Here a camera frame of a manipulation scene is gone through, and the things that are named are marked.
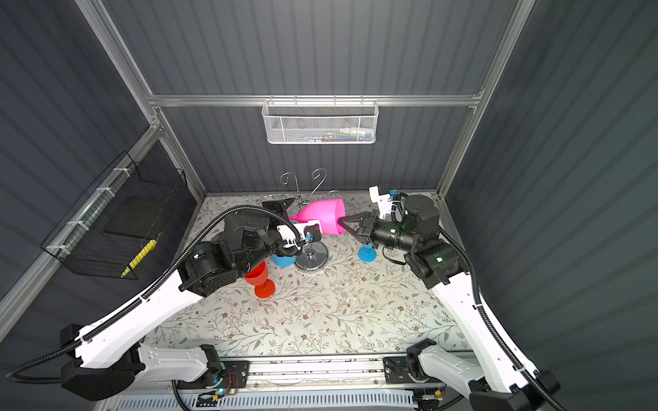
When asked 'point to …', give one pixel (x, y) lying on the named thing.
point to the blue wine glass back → (367, 253)
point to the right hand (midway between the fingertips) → (343, 223)
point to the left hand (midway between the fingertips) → (293, 214)
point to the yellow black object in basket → (141, 256)
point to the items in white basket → (343, 134)
